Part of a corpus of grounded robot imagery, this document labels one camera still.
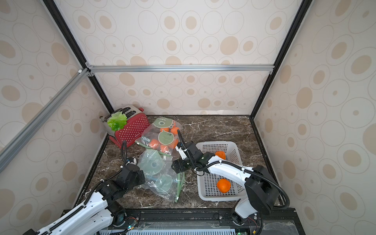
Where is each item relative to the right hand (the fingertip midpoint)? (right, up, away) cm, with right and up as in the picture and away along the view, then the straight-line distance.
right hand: (182, 162), depth 83 cm
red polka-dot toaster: (-31, +22, +14) cm, 40 cm away
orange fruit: (+23, -11, -5) cm, 26 cm away
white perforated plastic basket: (+14, -13, +2) cm, 19 cm away
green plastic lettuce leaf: (-40, +24, +7) cm, 47 cm away
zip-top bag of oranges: (-14, +14, +14) cm, 24 cm away
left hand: (-19, -6, -2) cm, 20 cm away
